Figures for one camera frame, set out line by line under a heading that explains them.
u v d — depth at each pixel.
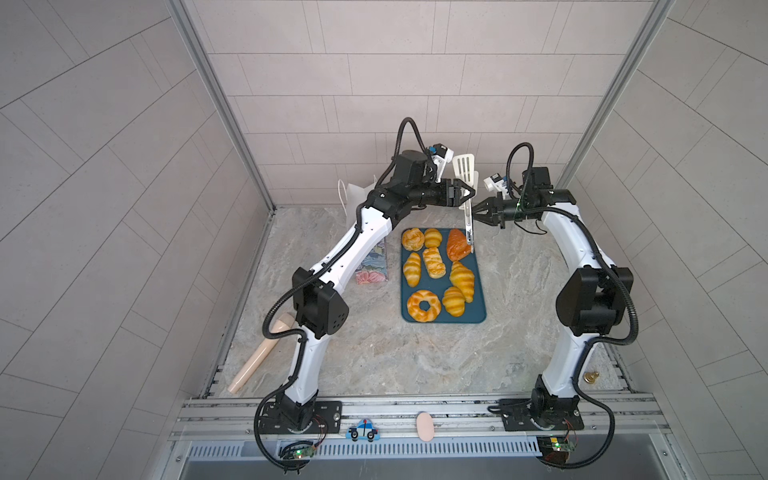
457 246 1.00
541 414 0.65
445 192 0.66
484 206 0.77
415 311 0.87
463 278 0.92
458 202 0.67
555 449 0.68
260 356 0.78
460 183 0.68
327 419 0.71
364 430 0.68
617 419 0.72
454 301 0.88
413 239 1.02
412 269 0.95
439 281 0.94
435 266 0.94
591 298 0.50
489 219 0.74
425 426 0.70
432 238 1.02
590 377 0.76
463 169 0.73
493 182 0.79
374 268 0.91
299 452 0.65
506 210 0.74
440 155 0.67
